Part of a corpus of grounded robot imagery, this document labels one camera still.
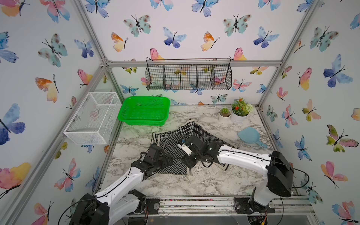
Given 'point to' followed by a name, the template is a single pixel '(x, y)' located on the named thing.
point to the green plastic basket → (145, 110)
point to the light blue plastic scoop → (251, 135)
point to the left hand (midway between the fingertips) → (168, 159)
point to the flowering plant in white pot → (240, 111)
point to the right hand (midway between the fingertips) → (186, 157)
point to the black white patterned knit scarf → (168, 141)
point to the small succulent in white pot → (224, 115)
